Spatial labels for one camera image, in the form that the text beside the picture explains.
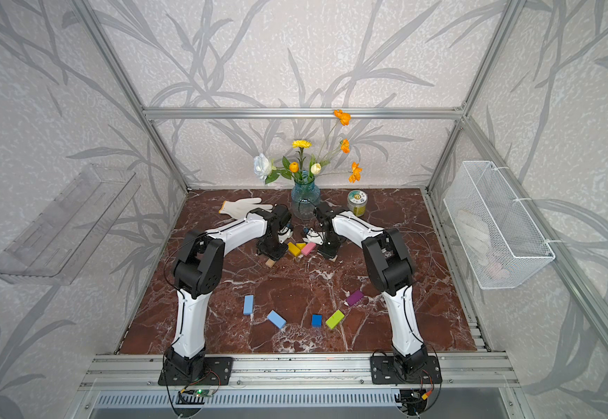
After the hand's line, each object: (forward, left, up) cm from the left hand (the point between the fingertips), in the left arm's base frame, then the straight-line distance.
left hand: (277, 256), depth 98 cm
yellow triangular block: (+4, -9, +2) cm, 10 cm away
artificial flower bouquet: (+14, 0, +31) cm, 34 cm away
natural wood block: (-3, +2, +1) cm, 4 cm away
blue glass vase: (+21, -10, +9) cm, 25 cm away
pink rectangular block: (+3, -12, +1) cm, 12 cm away
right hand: (+3, -20, 0) cm, 20 cm away
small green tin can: (+21, -31, +8) cm, 38 cm away
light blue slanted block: (-23, -3, 0) cm, 24 cm away
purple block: (-16, -28, -1) cm, 32 cm away
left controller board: (-43, +16, 0) cm, 45 cm away
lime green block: (-23, -21, +1) cm, 31 cm away
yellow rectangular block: (+2, -7, +1) cm, 7 cm away
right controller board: (-43, -44, -4) cm, 62 cm away
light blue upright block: (-19, +7, 0) cm, 20 cm away
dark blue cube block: (-24, -15, +2) cm, 28 cm away
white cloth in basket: (-7, -63, +24) cm, 67 cm away
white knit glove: (+24, +19, 0) cm, 30 cm away
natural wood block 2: (+1, -14, +12) cm, 18 cm away
